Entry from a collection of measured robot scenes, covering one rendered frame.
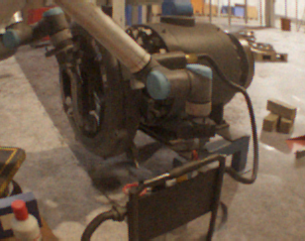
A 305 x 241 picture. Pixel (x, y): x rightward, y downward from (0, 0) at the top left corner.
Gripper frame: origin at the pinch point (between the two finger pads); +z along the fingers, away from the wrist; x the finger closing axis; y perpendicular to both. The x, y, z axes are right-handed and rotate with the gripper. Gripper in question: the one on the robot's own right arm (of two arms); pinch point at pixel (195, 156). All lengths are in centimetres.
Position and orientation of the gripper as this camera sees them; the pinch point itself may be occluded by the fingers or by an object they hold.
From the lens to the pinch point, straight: 131.3
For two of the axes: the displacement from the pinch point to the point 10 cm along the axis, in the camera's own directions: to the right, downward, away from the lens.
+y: -1.0, -3.8, 9.2
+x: -10.0, 0.4, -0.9
